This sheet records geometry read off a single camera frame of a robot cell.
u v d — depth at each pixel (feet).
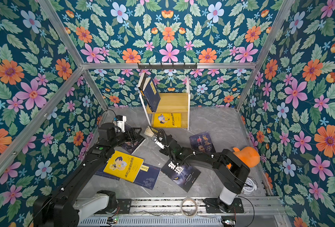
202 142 3.20
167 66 3.05
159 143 2.40
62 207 1.25
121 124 2.34
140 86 2.46
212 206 2.37
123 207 2.41
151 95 2.88
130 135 2.27
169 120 3.47
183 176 2.71
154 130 2.92
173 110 2.95
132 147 3.14
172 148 2.12
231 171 1.41
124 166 2.83
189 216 2.30
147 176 2.70
